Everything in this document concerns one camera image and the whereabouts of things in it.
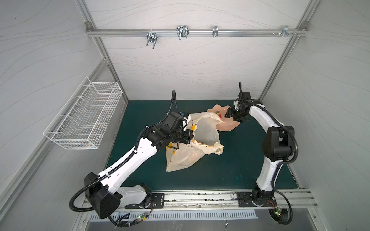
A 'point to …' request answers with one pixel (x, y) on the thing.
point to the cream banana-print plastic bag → (206, 140)
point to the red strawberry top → (219, 114)
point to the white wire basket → (82, 122)
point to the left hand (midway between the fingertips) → (196, 134)
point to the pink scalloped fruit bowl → (229, 123)
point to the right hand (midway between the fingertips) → (232, 113)
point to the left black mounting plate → (157, 202)
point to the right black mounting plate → (244, 199)
